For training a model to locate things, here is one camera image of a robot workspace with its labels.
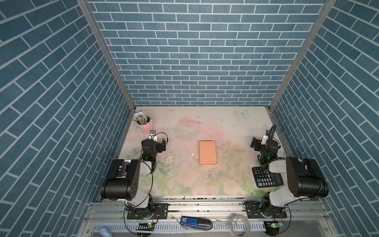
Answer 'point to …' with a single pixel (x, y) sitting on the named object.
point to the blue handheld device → (198, 223)
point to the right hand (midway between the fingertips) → (263, 139)
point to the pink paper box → (208, 153)
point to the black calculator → (265, 179)
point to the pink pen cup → (146, 129)
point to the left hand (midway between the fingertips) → (158, 138)
